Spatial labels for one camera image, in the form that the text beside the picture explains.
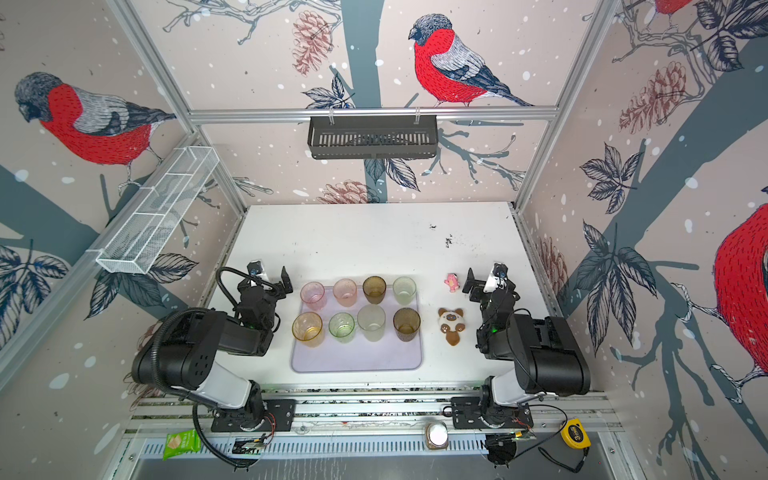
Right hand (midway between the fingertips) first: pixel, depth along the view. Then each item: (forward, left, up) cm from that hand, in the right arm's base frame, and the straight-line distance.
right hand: (486, 274), depth 89 cm
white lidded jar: (-41, +17, +1) cm, 45 cm away
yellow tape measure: (-39, -16, -8) cm, 43 cm away
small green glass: (-15, +44, -7) cm, 47 cm away
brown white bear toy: (-12, +11, -8) cm, 18 cm away
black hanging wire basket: (+45, +50, +20) cm, 70 cm away
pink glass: (-6, +54, -5) cm, 55 cm away
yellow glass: (-16, +54, -6) cm, 56 cm away
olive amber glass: (-2, +35, -6) cm, 35 cm away
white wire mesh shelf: (-7, +91, +24) cm, 94 cm away
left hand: (-3, +67, +4) cm, 68 cm away
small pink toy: (+2, +9, -9) cm, 13 cm away
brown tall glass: (-13, +24, -7) cm, 28 cm away
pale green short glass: (-2, +25, -7) cm, 26 cm away
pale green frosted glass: (-14, +34, -3) cm, 37 cm away
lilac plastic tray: (-21, +29, -11) cm, 37 cm away
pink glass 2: (-3, +44, -7) cm, 45 cm away
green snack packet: (-45, +77, -6) cm, 90 cm away
